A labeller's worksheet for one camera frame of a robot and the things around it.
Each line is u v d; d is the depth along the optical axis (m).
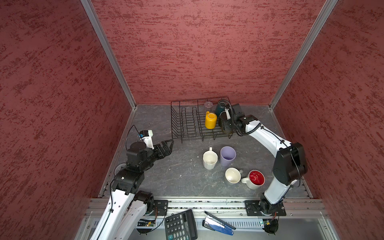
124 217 0.56
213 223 0.69
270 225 0.71
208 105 1.07
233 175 0.81
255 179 0.82
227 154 0.85
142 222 0.73
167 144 0.64
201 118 1.10
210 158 0.86
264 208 0.66
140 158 0.52
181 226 0.68
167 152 0.62
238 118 0.68
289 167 0.46
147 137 0.63
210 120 0.98
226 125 0.82
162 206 0.74
